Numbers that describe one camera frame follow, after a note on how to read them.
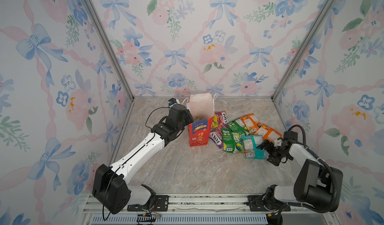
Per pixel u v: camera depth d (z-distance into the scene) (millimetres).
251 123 1005
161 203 742
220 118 1036
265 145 819
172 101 696
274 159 795
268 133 960
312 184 429
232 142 922
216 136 950
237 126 1005
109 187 391
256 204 733
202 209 733
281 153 726
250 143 904
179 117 568
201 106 925
